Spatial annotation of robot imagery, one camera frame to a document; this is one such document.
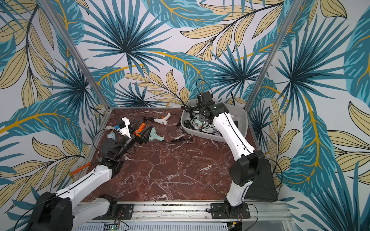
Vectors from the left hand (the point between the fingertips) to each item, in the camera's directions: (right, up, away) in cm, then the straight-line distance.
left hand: (146, 124), depth 72 cm
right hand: (+33, +5, +10) cm, 35 cm away
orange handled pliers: (-41, -25, +15) cm, 51 cm away
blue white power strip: (-31, -8, +27) cm, 42 cm away
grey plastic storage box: (+27, +4, +32) cm, 42 cm away
